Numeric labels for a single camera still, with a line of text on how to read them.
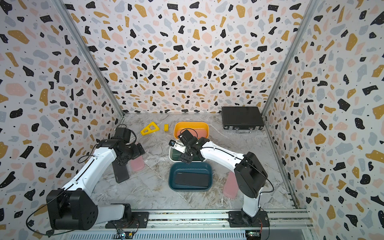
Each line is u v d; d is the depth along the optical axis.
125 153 0.67
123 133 0.66
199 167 0.92
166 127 1.13
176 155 0.90
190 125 1.16
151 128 1.13
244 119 1.17
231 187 0.84
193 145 0.63
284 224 0.73
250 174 0.47
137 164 0.93
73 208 0.39
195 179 0.84
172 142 0.75
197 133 0.72
